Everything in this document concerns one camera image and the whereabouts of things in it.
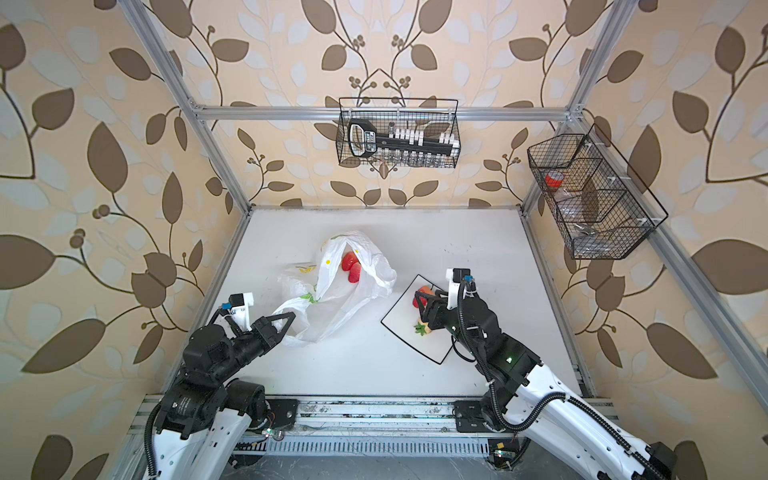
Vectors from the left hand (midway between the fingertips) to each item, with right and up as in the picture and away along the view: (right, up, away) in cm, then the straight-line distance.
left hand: (296, 316), depth 69 cm
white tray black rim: (+25, -6, +22) cm, 35 cm away
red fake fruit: (+9, +6, +29) cm, 31 cm away
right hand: (+30, +4, +4) cm, 31 cm away
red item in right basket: (+70, +36, +19) cm, 81 cm away
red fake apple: (+33, +1, +25) cm, 41 cm away
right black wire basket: (+75, +25, +4) cm, 79 cm away
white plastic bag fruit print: (+5, +3, +5) cm, 8 cm away
